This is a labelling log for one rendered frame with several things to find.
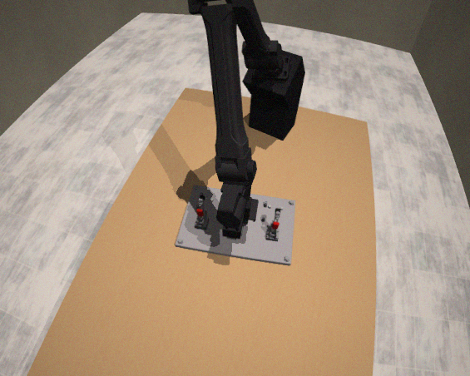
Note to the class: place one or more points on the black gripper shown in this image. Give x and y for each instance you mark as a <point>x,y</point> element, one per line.
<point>253,211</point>

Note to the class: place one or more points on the grey toggle clamp with red handle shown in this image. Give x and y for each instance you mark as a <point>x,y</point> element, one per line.
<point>274,232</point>

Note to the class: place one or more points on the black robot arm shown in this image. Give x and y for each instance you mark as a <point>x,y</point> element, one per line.
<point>233,161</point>

